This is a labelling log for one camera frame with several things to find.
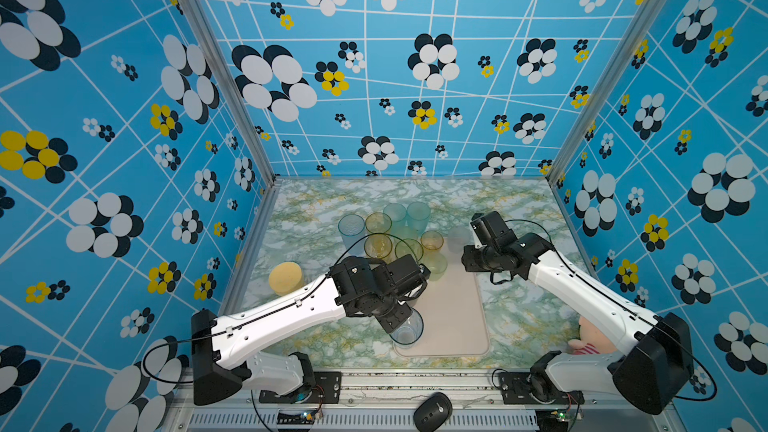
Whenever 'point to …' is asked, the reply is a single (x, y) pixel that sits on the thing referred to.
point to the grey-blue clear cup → (407, 334)
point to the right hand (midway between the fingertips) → (468, 258)
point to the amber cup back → (378, 222)
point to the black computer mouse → (433, 413)
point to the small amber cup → (431, 241)
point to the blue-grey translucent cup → (351, 228)
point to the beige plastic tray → (454, 323)
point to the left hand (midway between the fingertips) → (401, 312)
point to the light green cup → (436, 262)
